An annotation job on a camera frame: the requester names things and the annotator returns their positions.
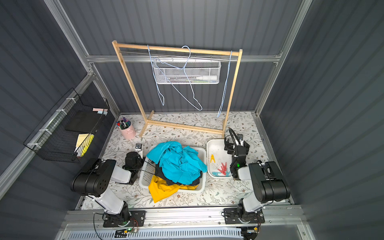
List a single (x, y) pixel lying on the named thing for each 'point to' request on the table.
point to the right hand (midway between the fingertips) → (239, 140)
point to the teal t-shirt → (183, 164)
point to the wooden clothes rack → (148, 121)
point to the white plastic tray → (218, 160)
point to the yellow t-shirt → (160, 189)
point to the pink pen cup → (126, 128)
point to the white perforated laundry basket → (148, 168)
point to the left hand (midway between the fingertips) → (141, 153)
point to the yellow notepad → (83, 142)
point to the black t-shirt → (158, 172)
